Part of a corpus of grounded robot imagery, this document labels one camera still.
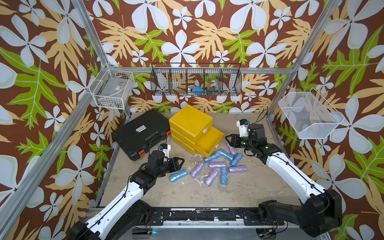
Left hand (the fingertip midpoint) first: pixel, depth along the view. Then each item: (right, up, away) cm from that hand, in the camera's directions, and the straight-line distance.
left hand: (182, 159), depth 78 cm
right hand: (+25, +12, +4) cm, 28 cm away
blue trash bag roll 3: (+28, -1, +15) cm, 32 cm away
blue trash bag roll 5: (+24, -11, +7) cm, 27 cm away
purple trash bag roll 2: (+8, -8, +10) cm, 16 cm away
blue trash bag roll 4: (+33, -3, +14) cm, 36 cm away
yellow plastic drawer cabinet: (+5, +15, +4) cm, 16 cm away
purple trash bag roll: (+32, +2, +19) cm, 37 cm away
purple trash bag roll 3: (+21, -6, +11) cm, 24 cm away
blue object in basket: (+9, +40, +16) cm, 44 cm away
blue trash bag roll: (0, -10, +8) cm, 13 cm away
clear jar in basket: (+20, +44, +18) cm, 52 cm away
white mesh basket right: (+71, +24, +2) cm, 74 cm away
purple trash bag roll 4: (+18, -10, +8) cm, 22 cm away
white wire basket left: (-42, +40, +8) cm, 59 cm away
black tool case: (-33, +10, +19) cm, 39 cm away
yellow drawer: (+17, +7, +13) cm, 22 cm away
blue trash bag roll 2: (+18, -2, +15) cm, 23 cm away
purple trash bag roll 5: (+35, -8, +10) cm, 38 cm away
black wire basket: (+8, +49, +20) cm, 54 cm away
